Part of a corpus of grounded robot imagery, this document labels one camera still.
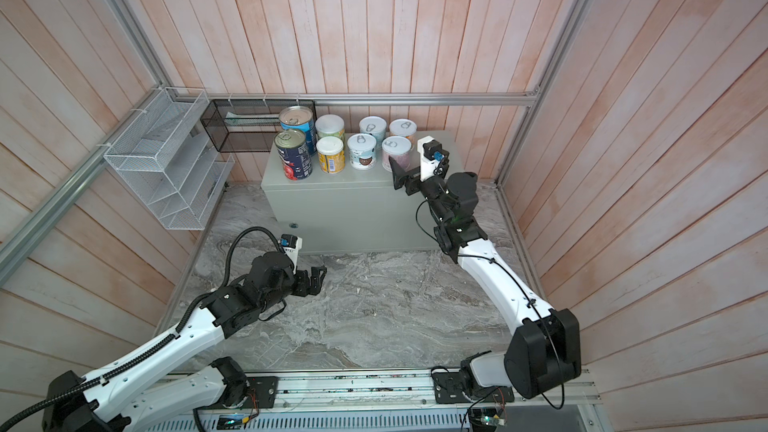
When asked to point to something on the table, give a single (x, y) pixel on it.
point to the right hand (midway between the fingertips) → (407, 149)
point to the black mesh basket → (247, 125)
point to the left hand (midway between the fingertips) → (311, 274)
